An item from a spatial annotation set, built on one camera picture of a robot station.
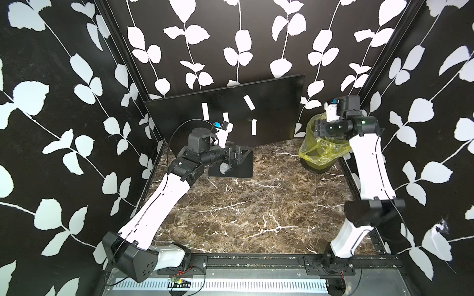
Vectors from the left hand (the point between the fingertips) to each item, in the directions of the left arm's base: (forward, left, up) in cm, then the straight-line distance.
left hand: (242, 144), depth 68 cm
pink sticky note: (+13, -6, -4) cm, 15 cm away
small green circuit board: (-39, +27, -38) cm, 61 cm away
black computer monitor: (+62, -17, -33) cm, 73 cm away
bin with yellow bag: (+8, -38, -18) cm, 42 cm away
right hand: (+10, -35, -2) cm, 36 cm away
